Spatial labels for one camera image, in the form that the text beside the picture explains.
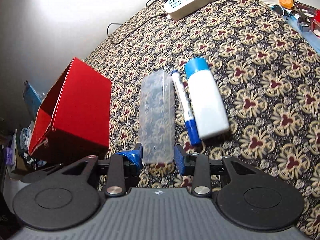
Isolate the red cardboard storage box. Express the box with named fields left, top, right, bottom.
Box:
left=29, top=57, right=112, bottom=163

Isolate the small red box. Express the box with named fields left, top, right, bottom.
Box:
left=310, top=9, right=320, bottom=37

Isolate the floral patterned tablecloth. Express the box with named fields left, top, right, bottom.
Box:
left=85, top=0, right=319, bottom=239

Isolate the orange key fob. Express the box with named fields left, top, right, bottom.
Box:
left=278, top=0, right=295, bottom=10

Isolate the blue standing pouch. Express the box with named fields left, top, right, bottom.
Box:
left=23, top=80, right=42, bottom=121

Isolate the white blue whiteboard marker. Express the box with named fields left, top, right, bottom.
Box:
left=171, top=70, right=201, bottom=146

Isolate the clear plastic case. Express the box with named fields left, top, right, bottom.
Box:
left=138, top=70, right=175, bottom=164

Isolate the black thin cable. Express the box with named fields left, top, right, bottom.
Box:
left=107, top=0, right=167, bottom=46

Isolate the white bottle blue cap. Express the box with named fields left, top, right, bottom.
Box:
left=184, top=57, right=230, bottom=140

